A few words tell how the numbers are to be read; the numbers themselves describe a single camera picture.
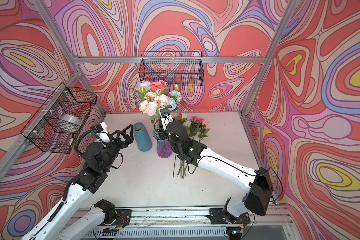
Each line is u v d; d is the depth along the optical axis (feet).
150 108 2.26
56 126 2.41
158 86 2.32
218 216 2.42
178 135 1.58
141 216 2.46
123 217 2.37
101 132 1.91
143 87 2.28
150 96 2.33
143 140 2.92
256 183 1.33
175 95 2.52
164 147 3.23
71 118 2.41
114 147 1.96
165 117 1.77
